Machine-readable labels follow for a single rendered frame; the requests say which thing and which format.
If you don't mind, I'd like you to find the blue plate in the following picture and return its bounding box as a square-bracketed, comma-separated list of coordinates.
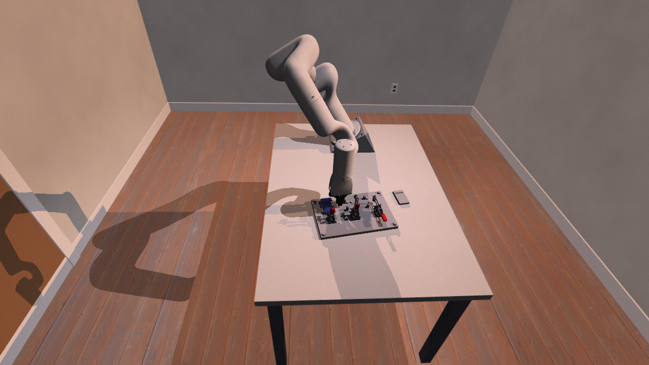
[320, 197, 332, 214]

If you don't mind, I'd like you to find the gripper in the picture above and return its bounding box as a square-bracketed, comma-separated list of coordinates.
[329, 174, 353, 206]

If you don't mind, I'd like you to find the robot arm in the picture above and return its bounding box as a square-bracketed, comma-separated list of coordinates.
[265, 34, 360, 180]

